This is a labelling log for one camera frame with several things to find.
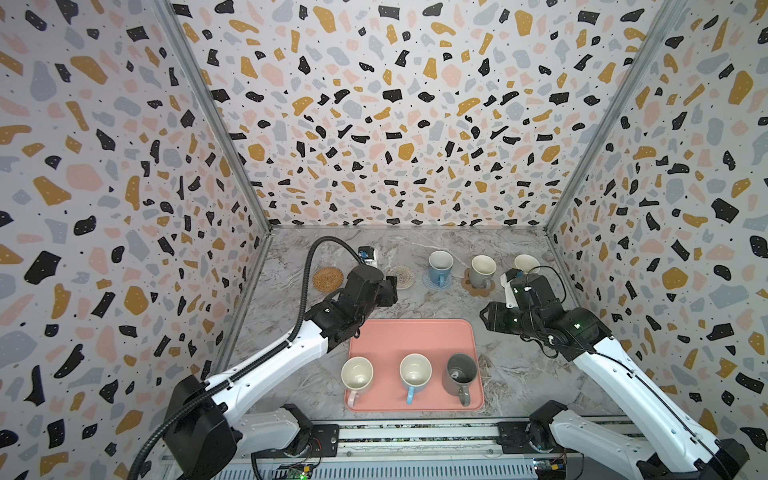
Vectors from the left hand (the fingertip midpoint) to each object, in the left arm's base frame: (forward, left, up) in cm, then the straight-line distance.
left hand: (391, 273), depth 77 cm
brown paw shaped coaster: (+9, -29, -25) cm, 39 cm away
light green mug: (+15, -44, -15) cm, 49 cm away
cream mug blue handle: (-17, -6, -23) cm, 29 cm away
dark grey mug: (-18, -18, -22) cm, 34 cm away
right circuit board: (-40, -38, -25) cm, 61 cm away
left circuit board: (-39, +22, -25) cm, 51 cm away
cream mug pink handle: (-18, +10, -22) cm, 30 cm away
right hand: (-9, -23, -3) cm, 25 cm away
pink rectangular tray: (-8, +2, -24) cm, 26 cm away
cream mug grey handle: (+14, -30, -18) cm, 38 cm away
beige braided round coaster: (+17, -4, -25) cm, 30 cm away
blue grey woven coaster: (+13, -13, -25) cm, 31 cm away
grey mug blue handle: (+17, -16, -19) cm, 30 cm away
